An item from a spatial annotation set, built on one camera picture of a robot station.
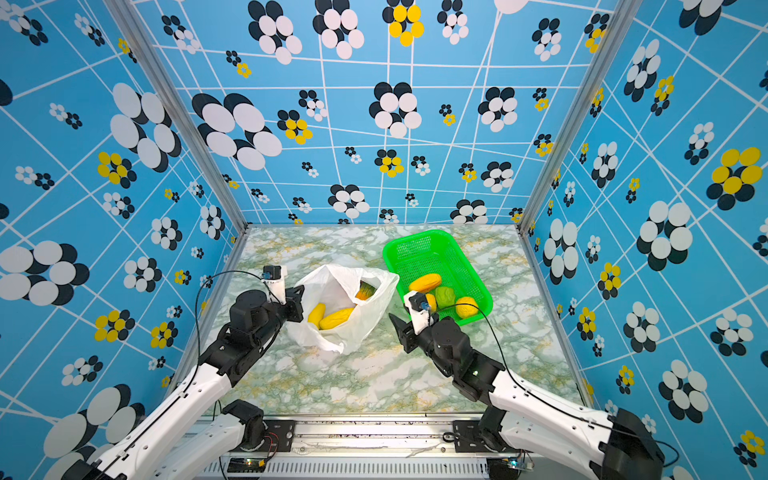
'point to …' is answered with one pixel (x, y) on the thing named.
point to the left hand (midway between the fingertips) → (305, 286)
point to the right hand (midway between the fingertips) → (401, 310)
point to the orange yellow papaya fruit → (426, 283)
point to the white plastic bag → (337, 288)
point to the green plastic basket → (441, 253)
